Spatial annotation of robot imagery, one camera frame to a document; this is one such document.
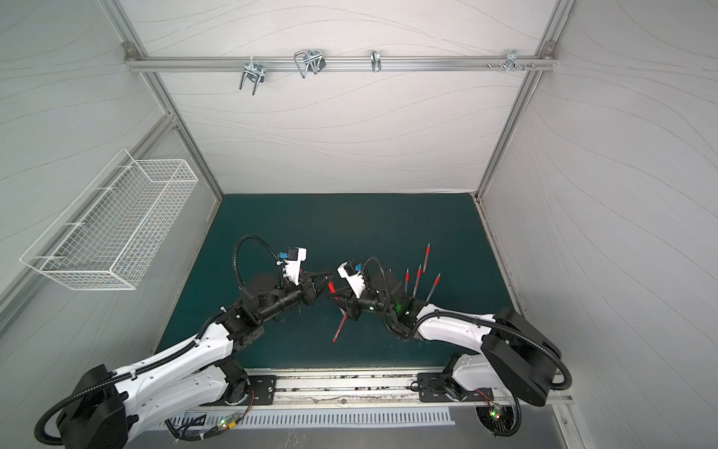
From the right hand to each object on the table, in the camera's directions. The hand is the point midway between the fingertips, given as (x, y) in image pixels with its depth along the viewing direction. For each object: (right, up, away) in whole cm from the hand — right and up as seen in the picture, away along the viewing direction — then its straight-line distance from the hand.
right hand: (330, 293), depth 76 cm
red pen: (+33, +8, +25) cm, 42 cm away
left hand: (-1, +5, -3) cm, 6 cm away
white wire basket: (-54, +17, -7) cm, 57 cm away
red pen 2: (+34, -1, +17) cm, 38 cm away
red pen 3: (+28, +1, +20) cm, 34 cm away
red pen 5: (+4, -6, -1) cm, 7 cm away
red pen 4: (+1, +2, -3) cm, 4 cm away
